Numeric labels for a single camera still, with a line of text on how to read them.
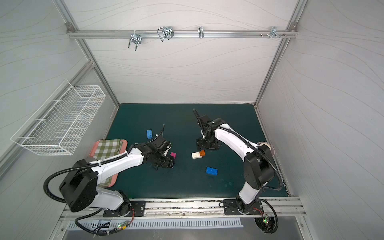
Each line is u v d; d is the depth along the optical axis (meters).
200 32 0.78
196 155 0.91
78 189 0.42
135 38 0.78
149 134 1.01
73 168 0.41
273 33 0.77
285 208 0.76
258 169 0.45
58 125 0.68
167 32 0.76
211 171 0.85
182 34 0.80
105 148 0.95
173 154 0.90
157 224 0.70
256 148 0.47
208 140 0.70
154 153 0.64
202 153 0.90
